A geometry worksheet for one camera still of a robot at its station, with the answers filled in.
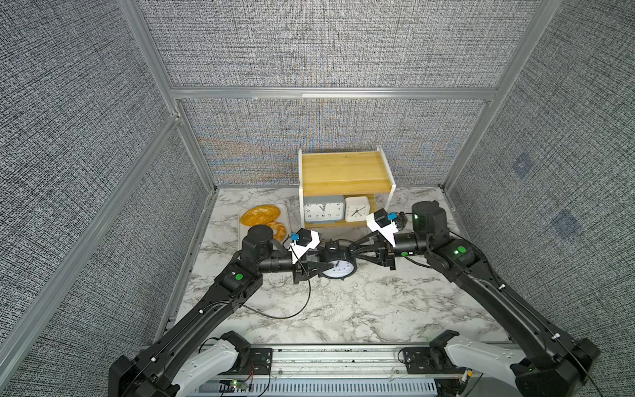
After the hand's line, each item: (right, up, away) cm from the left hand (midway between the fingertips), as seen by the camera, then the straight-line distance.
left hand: (332, 256), depth 64 cm
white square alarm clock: (+10, +13, +20) cm, 26 cm away
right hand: (+6, +3, -1) cm, 7 cm away
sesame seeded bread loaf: (-27, +10, +40) cm, 49 cm away
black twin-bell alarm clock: (+1, +1, -2) cm, 3 cm away
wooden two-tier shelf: (+3, +18, +11) cm, 22 cm away
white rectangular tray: (-18, +8, +45) cm, 49 cm away
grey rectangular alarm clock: (-3, +12, +20) cm, 24 cm away
